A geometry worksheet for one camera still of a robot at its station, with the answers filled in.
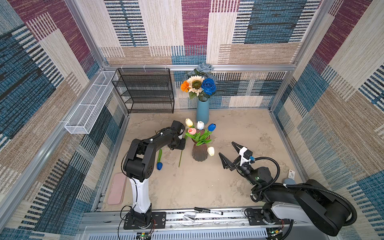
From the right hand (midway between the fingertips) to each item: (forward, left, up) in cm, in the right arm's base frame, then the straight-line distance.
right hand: (225, 148), depth 76 cm
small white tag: (-7, -39, -20) cm, 45 cm away
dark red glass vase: (-2, +13, +2) cm, 13 cm away
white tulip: (-2, +8, +4) cm, 9 cm away
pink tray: (-13, +57, -17) cm, 61 cm away
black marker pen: (-24, +10, -19) cm, 32 cm away
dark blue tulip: (+6, +7, +10) cm, 14 cm away
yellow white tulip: (+10, +18, +10) cm, 22 cm away
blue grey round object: (-11, -35, -17) cm, 41 cm away
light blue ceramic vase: (+32, +9, -6) cm, 34 cm away
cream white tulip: (+9, +12, +9) cm, 17 cm away
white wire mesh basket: (+24, +82, -1) cm, 85 cm away
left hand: (+15, +24, -18) cm, 33 cm away
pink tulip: (+3, +16, +10) cm, 19 cm away
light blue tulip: (+6, +25, -20) cm, 32 cm away
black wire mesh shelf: (+52, +50, -2) cm, 72 cm away
